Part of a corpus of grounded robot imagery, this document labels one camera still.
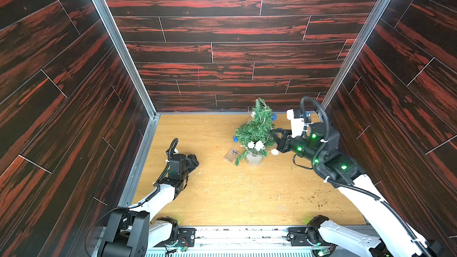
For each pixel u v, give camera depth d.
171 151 0.76
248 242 0.73
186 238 0.72
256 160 0.93
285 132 0.57
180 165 0.68
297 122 0.54
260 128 0.68
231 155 0.99
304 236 0.73
